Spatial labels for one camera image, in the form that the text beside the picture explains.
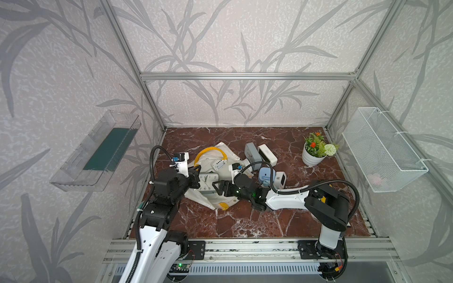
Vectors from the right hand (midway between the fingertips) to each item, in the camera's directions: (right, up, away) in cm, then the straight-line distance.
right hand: (216, 183), depth 81 cm
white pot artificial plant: (+51, +15, +10) cm, 54 cm away
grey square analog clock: (+18, +12, +12) cm, 25 cm away
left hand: (-5, +9, -10) cm, 14 cm away
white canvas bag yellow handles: (+1, +12, -8) cm, 14 cm away
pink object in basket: (+67, +4, -9) cm, 68 cm away
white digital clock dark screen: (+27, +12, +17) cm, 34 cm away
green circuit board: (-13, -32, -11) cm, 36 cm away
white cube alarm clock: (+32, 0, +7) cm, 33 cm away
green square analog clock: (-6, -1, +7) cm, 10 cm away
